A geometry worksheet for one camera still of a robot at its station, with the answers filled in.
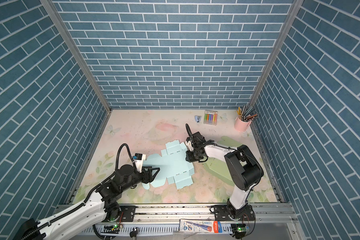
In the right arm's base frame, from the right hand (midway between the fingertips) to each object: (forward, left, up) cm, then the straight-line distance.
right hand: (186, 157), depth 93 cm
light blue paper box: (-7, +7, 0) cm, 10 cm away
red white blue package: (-35, -10, 0) cm, 36 cm away
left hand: (-13, +15, +8) cm, 21 cm away
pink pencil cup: (+25, -36, +4) cm, 44 cm away
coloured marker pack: (+35, -16, 0) cm, 38 cm away
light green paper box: (-4, -20, -3) cm, 21 cm away
